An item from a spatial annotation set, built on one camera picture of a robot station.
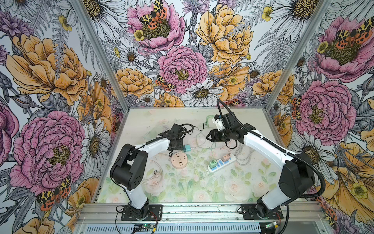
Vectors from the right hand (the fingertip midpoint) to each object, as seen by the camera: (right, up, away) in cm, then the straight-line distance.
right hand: (210, 141), depth 84 cm
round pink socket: (-18, -12, +6) cm, 23 cm away
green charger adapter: (+1, -13, 0) cm, 13 cm away
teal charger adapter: (-14, -6, +13) cm, 20 cm away
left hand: (-21, -6, +11) cm, 24 cm away
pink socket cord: (-31, -22, +1) cm, 38 cm away
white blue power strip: (+7, -14, +5) cm, 17 cm away
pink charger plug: (+9, -10, +3) cm, 14 cm away
